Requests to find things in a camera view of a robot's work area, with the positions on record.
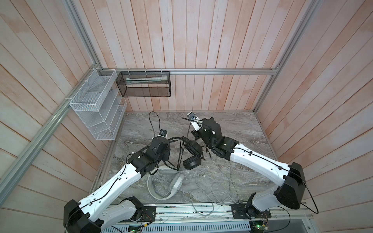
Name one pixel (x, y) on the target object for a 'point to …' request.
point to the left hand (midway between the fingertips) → (165, 150)
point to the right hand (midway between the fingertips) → (196, 119)
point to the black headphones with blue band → (194, 152)
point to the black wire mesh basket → (144, 84)
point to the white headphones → (175, 181)
